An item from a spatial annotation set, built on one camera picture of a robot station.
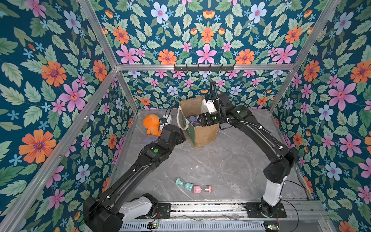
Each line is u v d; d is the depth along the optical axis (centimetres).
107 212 38
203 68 93
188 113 107
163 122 65
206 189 80
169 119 107
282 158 45
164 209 74
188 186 80
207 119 66
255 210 72
